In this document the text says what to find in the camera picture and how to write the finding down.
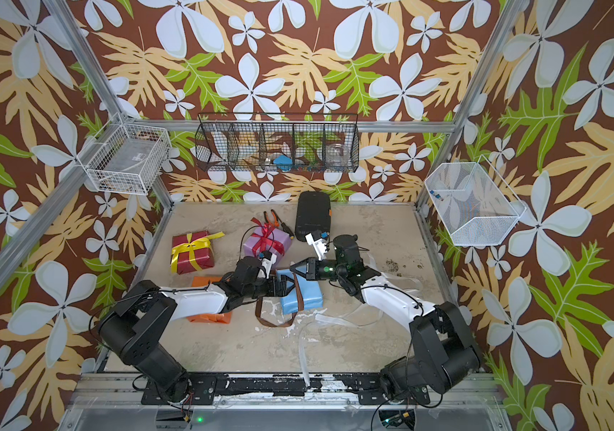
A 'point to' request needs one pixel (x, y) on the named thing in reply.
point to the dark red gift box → (203, 256)
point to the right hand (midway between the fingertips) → (290, 268)
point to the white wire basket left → (127, 156)
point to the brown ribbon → (258, 303)
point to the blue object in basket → (284, 162)
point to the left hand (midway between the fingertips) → (289, 280)
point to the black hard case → (313, 213)
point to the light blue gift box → (311, 290)
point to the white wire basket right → (475, 205)
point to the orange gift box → (215, 318)
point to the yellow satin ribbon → (191, 248)
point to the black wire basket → (277, 142)
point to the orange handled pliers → (276, 222)
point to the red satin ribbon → (267, 229)
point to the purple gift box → (276, 234)
